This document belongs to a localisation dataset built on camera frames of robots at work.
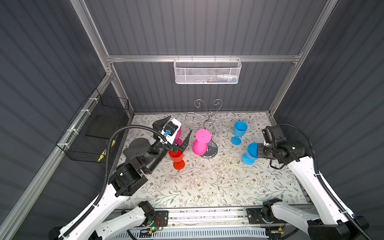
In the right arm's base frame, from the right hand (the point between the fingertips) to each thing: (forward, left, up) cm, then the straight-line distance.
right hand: (264, 151), depth 74 cm
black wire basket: (+3, +87, +10) cm, 87 cm away
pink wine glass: (+19, +47, -16) cm, 53 cm away
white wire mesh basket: (+76, +25, 0) cm, 81 cm away
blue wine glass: (0, +6, -3) cm, 7 cm away
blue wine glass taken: (+22, +6, -10) cm, 25 cm away
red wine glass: (-1, +45, -5) cm, 45 cm away
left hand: (-2, +40, +24) cm, 47 cm away
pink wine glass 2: (+2, +32, +2) cm, 33 cm away
